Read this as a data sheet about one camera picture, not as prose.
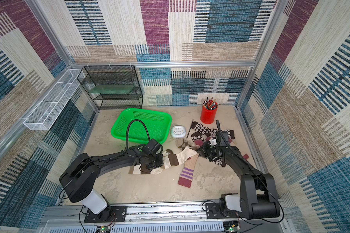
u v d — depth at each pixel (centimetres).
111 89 96
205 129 105
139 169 81
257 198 42
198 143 98
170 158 90
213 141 84
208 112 105
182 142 99
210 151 76
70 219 73
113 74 102
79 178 45
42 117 70
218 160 77
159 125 107
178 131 102
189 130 106
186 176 85
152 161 74
